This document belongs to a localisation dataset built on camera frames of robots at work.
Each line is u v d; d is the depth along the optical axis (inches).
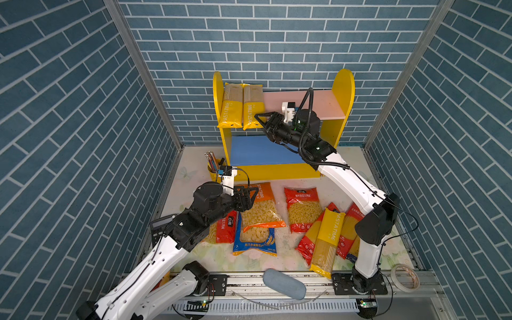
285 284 28.4
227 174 22.8
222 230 32.7
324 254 30.7
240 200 22.9
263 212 33.4
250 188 23.6
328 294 28.4
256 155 37.3
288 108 26.6
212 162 37.1
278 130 25.1
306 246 31.7
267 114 25.7
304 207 35.8
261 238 32.4
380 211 18.1
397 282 29.1
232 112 29.3
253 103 31.5
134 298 15.6
